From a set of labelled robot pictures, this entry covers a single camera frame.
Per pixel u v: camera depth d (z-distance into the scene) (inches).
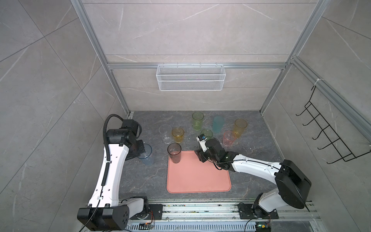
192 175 34.0
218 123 42.5
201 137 29.2
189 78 39.6
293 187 17.0
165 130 38.7
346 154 23.0
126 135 18.6
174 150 32.9
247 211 28.8
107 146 17.2
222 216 28.8
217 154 25.0
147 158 27.1
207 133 43.5
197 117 40.1
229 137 39.9
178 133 41.0
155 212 28.9
